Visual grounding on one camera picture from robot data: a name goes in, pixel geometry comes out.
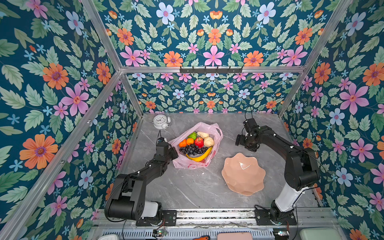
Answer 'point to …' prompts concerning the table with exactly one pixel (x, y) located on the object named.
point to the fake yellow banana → (202, 157)
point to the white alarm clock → (161, 121)
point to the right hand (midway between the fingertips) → (240, 144)
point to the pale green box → (319, 233)
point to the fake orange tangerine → (183, 143)
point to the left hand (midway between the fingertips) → (176, 145)
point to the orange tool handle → (205, 237)
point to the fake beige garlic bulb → (209, 141)
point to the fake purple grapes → (192, 150)
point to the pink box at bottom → (235, 236)
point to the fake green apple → (192, 135)
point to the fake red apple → (199, 142)
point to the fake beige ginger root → (202, 135)
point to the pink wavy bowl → (242, 175)
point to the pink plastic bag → (196, 146)
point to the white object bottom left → (109, 237)
